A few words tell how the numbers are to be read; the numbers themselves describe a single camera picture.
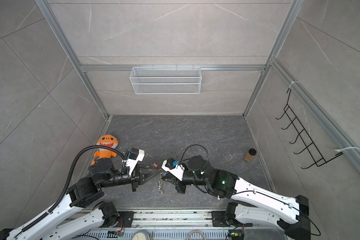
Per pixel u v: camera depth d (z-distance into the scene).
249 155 0.89
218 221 0.73
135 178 0.49
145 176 0.55
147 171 0.53
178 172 0.52
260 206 0.44
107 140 0.93
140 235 0.66
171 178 0.55
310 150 0.63
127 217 0.73
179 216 0.75
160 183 0.57
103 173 0.44
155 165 0.51
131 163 0.49
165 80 1.01
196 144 1.04
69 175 0.45
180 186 0.54
